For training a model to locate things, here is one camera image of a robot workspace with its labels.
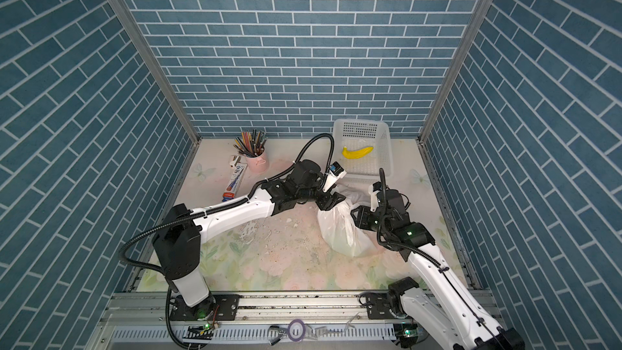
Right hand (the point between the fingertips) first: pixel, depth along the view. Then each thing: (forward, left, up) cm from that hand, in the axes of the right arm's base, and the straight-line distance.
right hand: (352, 210), depth 78 cm
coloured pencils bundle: (+29, +43, -1) cm, 52 cm away
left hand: (+5, +4, +2) cm, 7 cm away
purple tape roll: (-32, +15, -16) cm, 39 cm away
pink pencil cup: (+23, +40, -8) cm, 47 cm away
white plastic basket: (+44, -6, -16) cm, 47 cm away
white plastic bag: (-4, +4, -6) cm, 8 cm away
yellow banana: (+39, -4, -15) cm, 42 cm away
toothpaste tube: (+12, +50, -13) cm, 53 cm away
